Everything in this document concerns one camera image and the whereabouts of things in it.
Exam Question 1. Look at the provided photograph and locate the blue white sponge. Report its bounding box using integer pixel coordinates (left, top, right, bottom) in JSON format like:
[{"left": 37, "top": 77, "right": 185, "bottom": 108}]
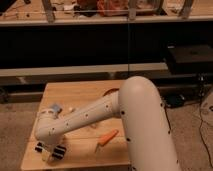
[{"left": 42, "top": 104, "right": 62, "bottom": 118}]

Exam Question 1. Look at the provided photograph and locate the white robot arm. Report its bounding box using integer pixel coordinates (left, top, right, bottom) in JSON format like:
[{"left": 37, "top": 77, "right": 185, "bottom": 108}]
[{"left": 34, "top": 76, "right": 181, "bottom": 171}]

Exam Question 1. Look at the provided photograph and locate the black box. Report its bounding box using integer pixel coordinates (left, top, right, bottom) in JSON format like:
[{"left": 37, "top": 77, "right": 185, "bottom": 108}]
[{"left": 166, "top": 45, "right": 213, "bottom": 74}]

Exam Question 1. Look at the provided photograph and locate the wooden table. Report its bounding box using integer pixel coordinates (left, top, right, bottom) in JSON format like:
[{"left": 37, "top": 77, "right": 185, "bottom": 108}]
[{"left": 21, "top": 80, "right": 130, "bottom": 171}]

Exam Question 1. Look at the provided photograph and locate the black striped eraser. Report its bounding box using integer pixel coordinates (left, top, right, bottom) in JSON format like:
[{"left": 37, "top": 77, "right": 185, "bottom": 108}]
[{"left": 35, "top": 142, "right": 66, "bottom": 161}]

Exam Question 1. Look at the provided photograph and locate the background shelf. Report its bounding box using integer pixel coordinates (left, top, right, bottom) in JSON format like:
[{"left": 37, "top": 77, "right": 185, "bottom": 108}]
[{"left": 0, "top": 0, "right": 213, "bottom": 27}]

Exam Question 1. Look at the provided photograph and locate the black cable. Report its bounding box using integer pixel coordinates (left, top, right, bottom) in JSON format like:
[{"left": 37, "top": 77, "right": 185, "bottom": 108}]
[{"left": 198, "top": 96, "right": 213, "bottom": 161}]

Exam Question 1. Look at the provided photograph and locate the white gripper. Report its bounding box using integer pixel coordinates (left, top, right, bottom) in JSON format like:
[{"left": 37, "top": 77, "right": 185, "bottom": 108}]
[{"left": 41, "top": 140, "right": 65, "bottom": 162}]

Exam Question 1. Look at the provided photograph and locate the orange round object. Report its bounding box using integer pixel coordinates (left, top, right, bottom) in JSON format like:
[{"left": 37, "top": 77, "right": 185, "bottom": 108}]
[{"left": 103, "top": 88, "right": 119, "bottom": 97}]

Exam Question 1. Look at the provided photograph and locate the orange carrot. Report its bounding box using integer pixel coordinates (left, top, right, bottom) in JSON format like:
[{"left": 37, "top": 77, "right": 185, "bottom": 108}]
[{"left": 95, "top": 129, "right": 119, "bottom": 151}]

